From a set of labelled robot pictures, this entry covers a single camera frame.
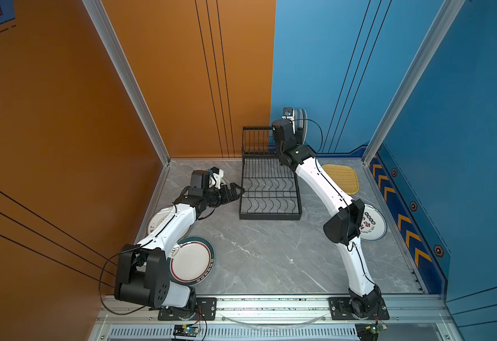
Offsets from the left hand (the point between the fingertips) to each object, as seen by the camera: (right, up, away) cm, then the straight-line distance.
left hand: (238, 189), depth 85 cm
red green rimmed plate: (-18, -28, -1) cm, 34 cm away
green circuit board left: (-16, -47, -15) cm, 52 cm away
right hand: (+23, +25, +1) cm, 34 cm away
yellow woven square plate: (+55, +5, +27) cm, 61 cm away
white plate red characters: (+60, -16, +9) cm, 63 cm away
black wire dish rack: (+15, -2, +20) cm, 25 cm away
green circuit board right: (+45, -46, -15) cm, 66 cm away
